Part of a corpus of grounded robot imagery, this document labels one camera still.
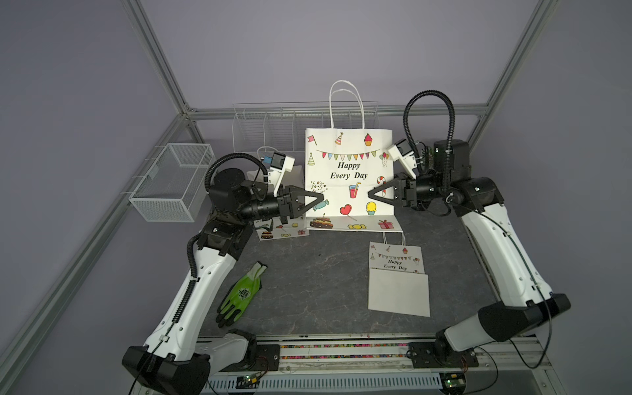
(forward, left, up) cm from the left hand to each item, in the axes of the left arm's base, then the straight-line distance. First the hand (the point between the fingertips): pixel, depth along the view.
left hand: (322, 201), depth 55 cm
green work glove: (-4, +29, -43) cm, 52 cm away
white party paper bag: (-3, -26, -43) cm, 51 cm away
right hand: (+3, -11, -2) cm, 12 cm away
